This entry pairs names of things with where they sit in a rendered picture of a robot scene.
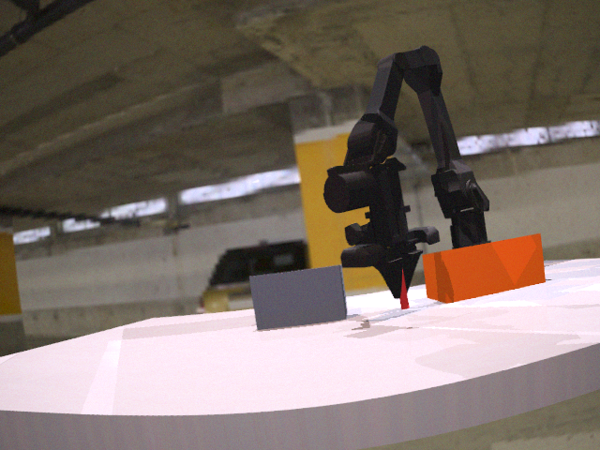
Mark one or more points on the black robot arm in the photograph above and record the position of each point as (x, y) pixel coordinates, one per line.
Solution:
(373, 140)

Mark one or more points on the red peg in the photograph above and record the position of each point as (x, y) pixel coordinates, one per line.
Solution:
(403, 295)

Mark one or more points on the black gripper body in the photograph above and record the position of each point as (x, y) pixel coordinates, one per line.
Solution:
(391, 234)

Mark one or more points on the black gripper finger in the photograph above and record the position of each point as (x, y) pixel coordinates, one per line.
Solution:
(392, 275)
(409, 264)

